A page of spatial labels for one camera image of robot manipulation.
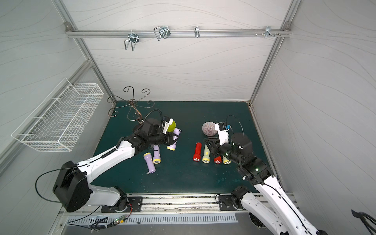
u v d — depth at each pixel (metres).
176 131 0.78
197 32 0.78
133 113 0.83
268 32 0.76
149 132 0.62
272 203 0.42
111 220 0.70
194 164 0.88
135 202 0.74
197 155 0.88
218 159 0.86
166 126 0.72
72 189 0.41
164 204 0.75
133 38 0.78
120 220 0.69
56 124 0.68
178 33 0.78
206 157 0.87
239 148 0.47
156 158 0.86
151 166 0.84
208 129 1.02
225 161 0.86
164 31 0.77
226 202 0.73
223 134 0.57
